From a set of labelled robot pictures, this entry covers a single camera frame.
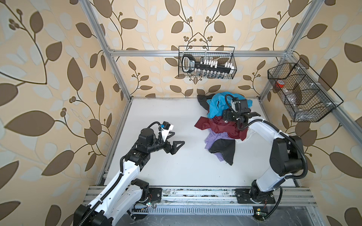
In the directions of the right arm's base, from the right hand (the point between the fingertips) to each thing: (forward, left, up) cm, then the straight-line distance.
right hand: (229, 115), depth 93 cm
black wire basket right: (-7, -34, +20) cm, 40 cm away
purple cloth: (-10, +12, -9) cm, 18 cm away
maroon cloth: (-5, +8, -4) cm, 10 cm away
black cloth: (-17, +3, -12) cm, 21 cm away
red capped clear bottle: (+11, -31, +17) cm, 37 cm away
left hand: (-20, +33, +8) cm, 40 cm away
